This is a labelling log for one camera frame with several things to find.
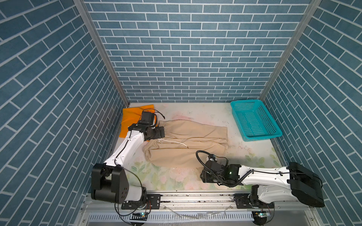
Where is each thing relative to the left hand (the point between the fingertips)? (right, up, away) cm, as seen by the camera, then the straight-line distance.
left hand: (158, 133), depth 86 cm
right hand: (+26, -24, -6) cm, 36 cm away
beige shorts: (+18, -8, +5) cm, 20 cm away
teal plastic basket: (+71, +7, +25) cm, 76 cm away
